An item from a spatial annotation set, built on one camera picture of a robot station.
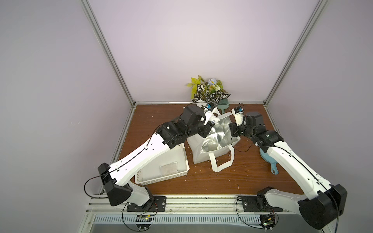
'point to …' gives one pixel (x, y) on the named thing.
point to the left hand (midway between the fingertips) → (213, 121)
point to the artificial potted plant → (211, 91)
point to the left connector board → (143, 218)
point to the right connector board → (267, 221)
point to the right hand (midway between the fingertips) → (231, 121)
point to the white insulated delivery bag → (218, 144)
